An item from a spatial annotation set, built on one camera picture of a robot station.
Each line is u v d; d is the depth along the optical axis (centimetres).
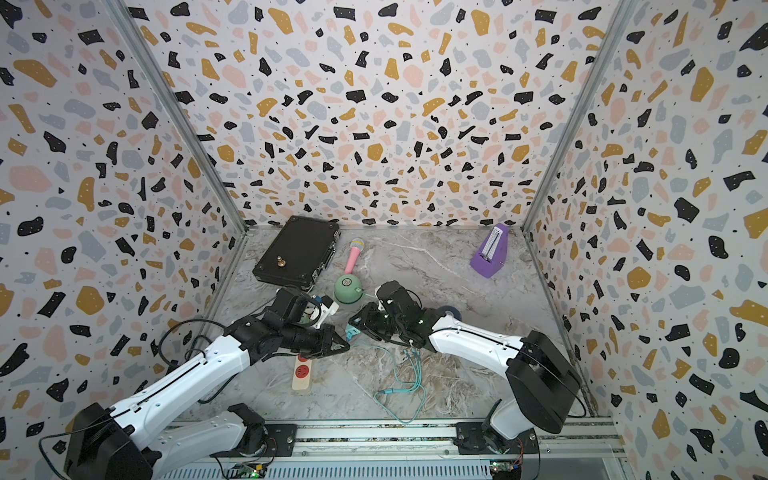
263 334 55
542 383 43
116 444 38
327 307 77
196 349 92
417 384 82
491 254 103
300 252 107
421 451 73
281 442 73
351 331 77
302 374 82
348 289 91
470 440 73
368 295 90
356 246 113
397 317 63
